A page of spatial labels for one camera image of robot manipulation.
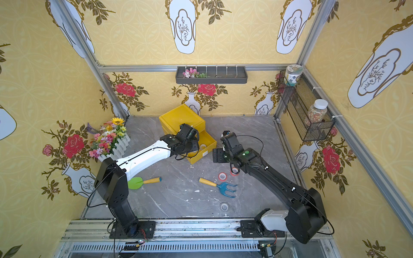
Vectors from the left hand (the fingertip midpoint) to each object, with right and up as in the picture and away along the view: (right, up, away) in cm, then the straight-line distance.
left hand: (190, 143), depth 89 cm
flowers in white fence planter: (-44, +1, -1) cm, 44 cm away
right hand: (+18, -3, -5) cm, 19 cm away
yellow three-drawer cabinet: (-10, +12, -1) cm, 16 cm away
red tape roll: (+18, -19, +1) cm, 26 cm away
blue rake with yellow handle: (+18, -23, -1) cm, 29 cm away
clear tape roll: (+18, -31, -9) cm, 37 cm away
